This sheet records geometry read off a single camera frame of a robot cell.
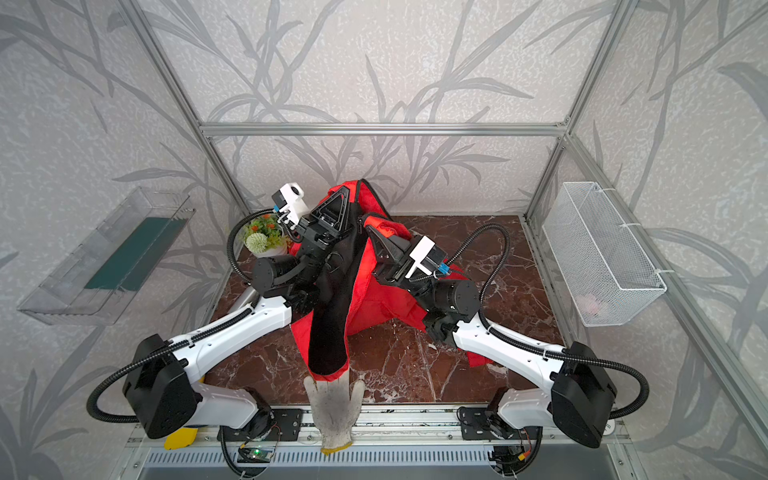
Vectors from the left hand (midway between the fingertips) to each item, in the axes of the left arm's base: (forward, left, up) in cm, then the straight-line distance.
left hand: (351, 191), depth 49 cm
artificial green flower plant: (+25, +37, -42) cm, 61 cm away
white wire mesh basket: (-3, -51, -19) cm, 54 cm away
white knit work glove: (-24, +9, -53) cm, 59 cm away
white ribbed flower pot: (+20, +34, -45) cm, 60 cm away
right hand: (-2, -4, -4) cm, 6 cm away
